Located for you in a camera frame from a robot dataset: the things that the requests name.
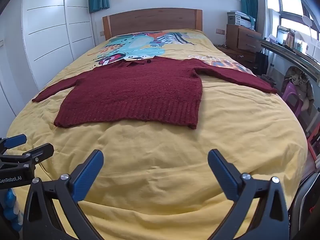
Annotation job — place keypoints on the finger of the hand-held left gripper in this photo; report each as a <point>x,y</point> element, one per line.
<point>37,151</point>
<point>15,140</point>

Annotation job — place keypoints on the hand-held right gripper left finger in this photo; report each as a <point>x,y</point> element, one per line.
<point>87,175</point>

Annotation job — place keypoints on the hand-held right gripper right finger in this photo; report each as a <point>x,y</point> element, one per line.
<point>225,175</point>

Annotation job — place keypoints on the dark red knitted sweater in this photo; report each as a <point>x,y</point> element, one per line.
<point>137,92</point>

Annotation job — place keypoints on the person's left hand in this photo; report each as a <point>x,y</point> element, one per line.
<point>12,205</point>

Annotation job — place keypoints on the yellow printed blanket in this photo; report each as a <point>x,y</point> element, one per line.
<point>162,155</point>

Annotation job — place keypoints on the black bag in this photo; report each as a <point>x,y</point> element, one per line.
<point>261,62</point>

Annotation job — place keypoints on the beige coat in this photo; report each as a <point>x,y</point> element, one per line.
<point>300,80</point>

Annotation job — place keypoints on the white wardrobe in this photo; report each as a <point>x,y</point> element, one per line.
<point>50,17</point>

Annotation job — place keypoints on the curved glass desk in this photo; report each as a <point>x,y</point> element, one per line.
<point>295,56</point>

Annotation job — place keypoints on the wooden drawer chest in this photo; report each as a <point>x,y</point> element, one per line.
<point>246,38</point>

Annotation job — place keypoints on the white printer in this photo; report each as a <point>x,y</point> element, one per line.
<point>240,20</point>

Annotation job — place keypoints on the wooden headboard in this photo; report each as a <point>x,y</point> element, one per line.
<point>150,21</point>

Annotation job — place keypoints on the white round lamp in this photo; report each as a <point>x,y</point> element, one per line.
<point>307,21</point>

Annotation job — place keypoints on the glass window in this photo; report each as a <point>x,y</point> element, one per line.
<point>290,2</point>

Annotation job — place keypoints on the dark chair frame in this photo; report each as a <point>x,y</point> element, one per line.
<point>305,205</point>

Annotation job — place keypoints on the wall socket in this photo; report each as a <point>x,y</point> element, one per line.
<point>220,31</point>

